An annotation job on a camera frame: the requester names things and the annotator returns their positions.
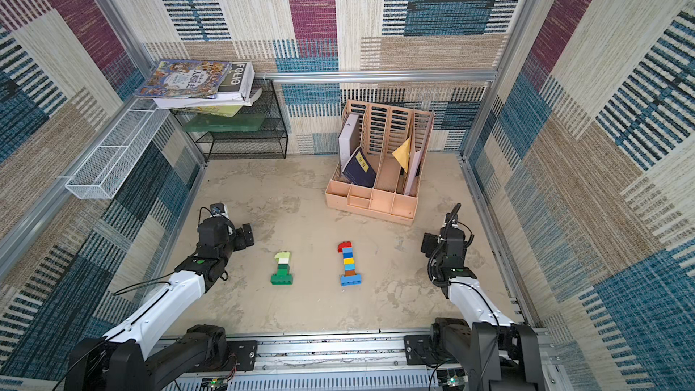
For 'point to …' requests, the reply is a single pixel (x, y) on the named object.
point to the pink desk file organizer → (379, 159)
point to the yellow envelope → (402, 153)
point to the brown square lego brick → (349, 272)
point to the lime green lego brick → (282, 255)
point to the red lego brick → (344, 244)
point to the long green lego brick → (281, 279)
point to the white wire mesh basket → (103, 172)
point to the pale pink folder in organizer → (414, 167)
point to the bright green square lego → (282, 271)
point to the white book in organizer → (349, 138)
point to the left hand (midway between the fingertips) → (233, 227)
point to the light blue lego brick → (348, 267)
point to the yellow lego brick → (348, 262)
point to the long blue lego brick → (351, 281)
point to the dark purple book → (359, 169)
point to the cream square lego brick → (283, 261)
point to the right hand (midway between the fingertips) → (443, 233)
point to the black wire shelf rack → (256, 132)
